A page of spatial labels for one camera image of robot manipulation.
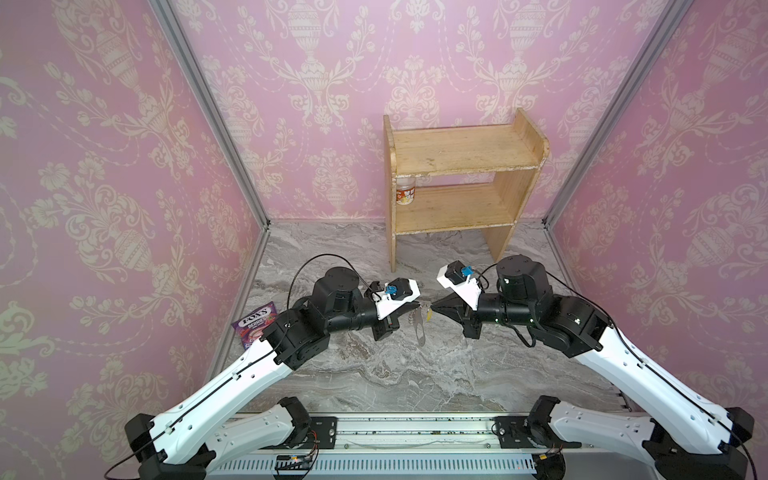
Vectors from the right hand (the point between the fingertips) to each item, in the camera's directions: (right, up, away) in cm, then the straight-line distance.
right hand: (436, 304), depth 62 cm
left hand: (-4, 0, -1) cm, 5 cm away
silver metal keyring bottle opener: (-3, -5, +5) cm, 8 cm away
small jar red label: (-5, +30, +30) cm, 43 cm away
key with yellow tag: (-1, -2, 0) cm, 2 cm away
